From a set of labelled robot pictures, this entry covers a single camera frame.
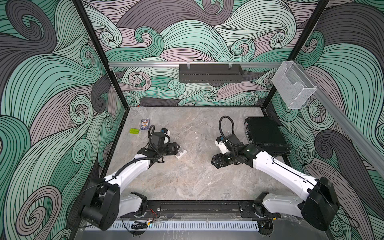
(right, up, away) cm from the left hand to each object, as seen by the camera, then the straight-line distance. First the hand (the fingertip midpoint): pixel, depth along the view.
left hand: (174, 145), depth 86 cm
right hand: (+24, -8, -6) cm, 26 cm away
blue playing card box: (-24, +11, +21) cm, 34 cm away
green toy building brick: (-31, +7, +18) cm, 36 cm away
